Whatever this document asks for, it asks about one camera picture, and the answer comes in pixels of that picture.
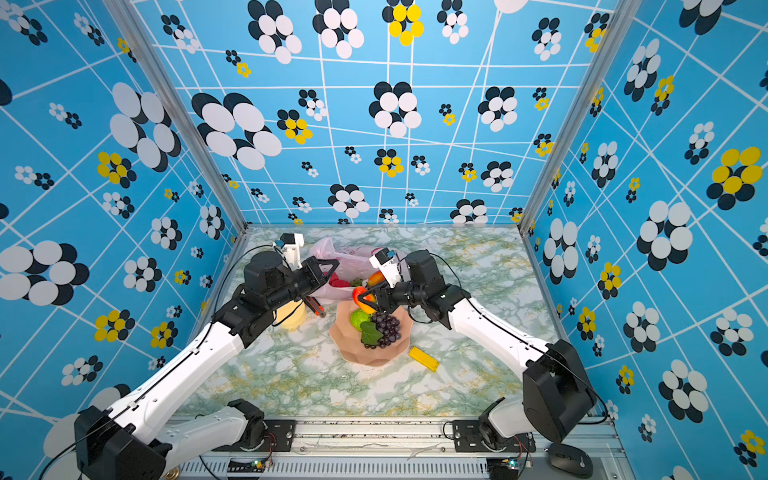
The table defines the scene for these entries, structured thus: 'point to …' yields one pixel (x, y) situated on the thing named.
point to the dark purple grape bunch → (390, 328)
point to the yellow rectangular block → (424, 358)
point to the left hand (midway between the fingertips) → (342, 262)
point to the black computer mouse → (570, 460)
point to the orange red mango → (358, 290)
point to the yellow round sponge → (291, 315)
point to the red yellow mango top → (375, 278)
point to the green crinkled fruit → (359, 317)
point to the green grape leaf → (369, 333)
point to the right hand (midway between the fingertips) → (366, 294)
